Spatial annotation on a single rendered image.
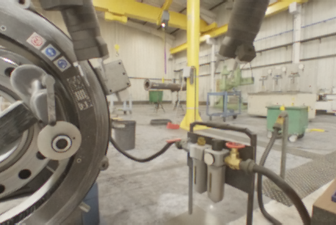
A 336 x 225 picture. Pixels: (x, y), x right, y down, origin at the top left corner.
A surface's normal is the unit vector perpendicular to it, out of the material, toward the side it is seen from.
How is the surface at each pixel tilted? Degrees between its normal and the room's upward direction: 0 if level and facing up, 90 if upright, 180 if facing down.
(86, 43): 110
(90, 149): 90
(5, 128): 90
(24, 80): 90
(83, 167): 90
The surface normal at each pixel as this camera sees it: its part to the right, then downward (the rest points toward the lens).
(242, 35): 0.09, 0.60
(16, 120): 0.59, 0.07
